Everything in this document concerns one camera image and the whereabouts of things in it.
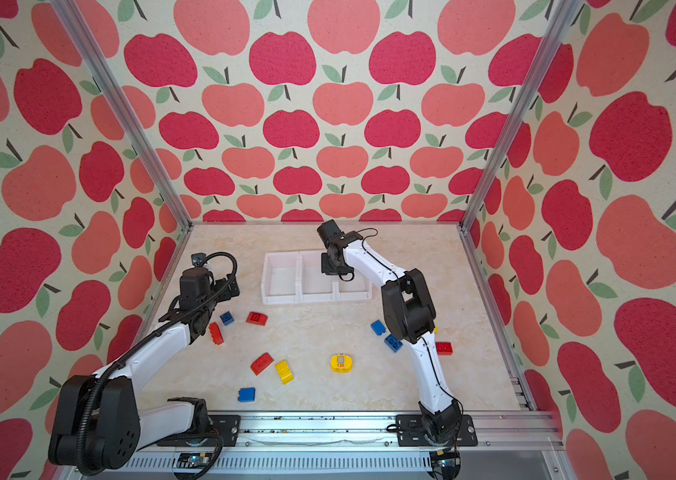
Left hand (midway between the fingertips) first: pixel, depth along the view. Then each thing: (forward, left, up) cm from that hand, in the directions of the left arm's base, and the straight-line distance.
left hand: (224, 279), depth 89 cm
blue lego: (-7, +1, -11) cm, 13 cm away
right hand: (+9, -34, -6) cm, 36 cm away
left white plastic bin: (+9, -14, -12) cm, 21 cm away
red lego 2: (-7, -9, -12) cm, 16 cm away
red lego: (-12, +4, -14) cm, 18 cm away
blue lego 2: (-10, -47, -13) cm, 50 cm away
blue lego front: (-29, -9, -14) cm, 33 cm away
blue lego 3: (-16, -51, -12) cm, 55 cm away
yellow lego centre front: (-24, -19, -12) cm, 33 cm away
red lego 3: (-22, -12, -12) cm, 27 cm away
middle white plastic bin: (+6, -25, -12) cm, 29 cm away
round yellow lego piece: (-23, -36, -10) cm, 44 cm away
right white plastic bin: (+4, -41, -12) cm, 43 cm away
